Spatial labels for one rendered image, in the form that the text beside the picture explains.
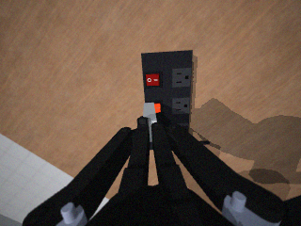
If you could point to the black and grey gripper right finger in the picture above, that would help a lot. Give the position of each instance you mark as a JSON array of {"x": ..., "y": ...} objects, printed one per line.
[{"x": 240, "y": 201}]

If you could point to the black power strip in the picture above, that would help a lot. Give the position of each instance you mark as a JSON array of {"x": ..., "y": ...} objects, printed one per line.
[{"x": 167, "y": 84}]

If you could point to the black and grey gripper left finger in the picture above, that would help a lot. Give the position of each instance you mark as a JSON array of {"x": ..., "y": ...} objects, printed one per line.
[{"x": 76, "y": 203}]

